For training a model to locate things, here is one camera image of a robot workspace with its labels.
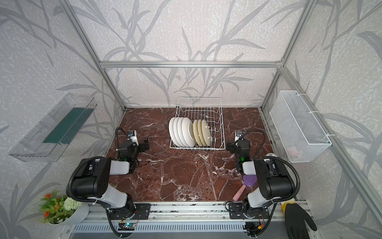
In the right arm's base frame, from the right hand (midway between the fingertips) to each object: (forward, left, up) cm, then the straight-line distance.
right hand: (237, 138), depth 95 cm
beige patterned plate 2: (-2, +24, +8) cm, 25 cm away
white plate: (-1, +36, +10) cm, 37 cm away
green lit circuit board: (-45, +60, -7) cm, 75 cm away
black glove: (-43, -21, -3) cm, 48 cm away
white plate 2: (0, +31, +7) cm, 32 cm away
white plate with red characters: (-1, +41, +10) cm, 42 cm away
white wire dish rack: (+30, +18, -3) cm, 35 cm away
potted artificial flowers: (-40, +83, +10) cm, 93 cm away
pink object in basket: (-17, -22, +15) cm, 31 cm away
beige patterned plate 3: (+2, +20, +4) cm, 20 cm away
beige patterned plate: (-2, +26, +7) cm, 27 cm away
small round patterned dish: (-13, -17, +2) cm, 21 cm away
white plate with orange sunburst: (-1, +38, +10) cm, 39 cm away
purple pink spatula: (-25, -3, -5) cm, 26 cm away
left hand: (0, +62, +1) cm, 62 cm away
